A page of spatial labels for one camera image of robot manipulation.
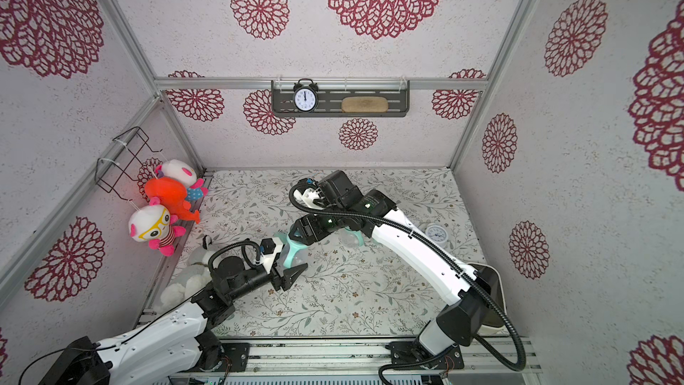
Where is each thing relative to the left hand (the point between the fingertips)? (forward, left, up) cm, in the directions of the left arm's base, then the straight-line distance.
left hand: (300, 256), depth 77 cm
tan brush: (+46, -20, +19) cm, 54 cm away
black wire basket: (+22, +52, +18) cm, 59 cm away
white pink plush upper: (+32, +46, +3) cm, 56 cm away
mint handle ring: (-3, 0, +11) cm, 11 cm away
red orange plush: (+22, +45, +2) cm, 50 cm away
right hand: (+2, -1, +12) cm, 13 cm away
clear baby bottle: (+14, -15, -15) cm, 26 cm away
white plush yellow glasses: (+9, +44, +3) cm, 45 cm away
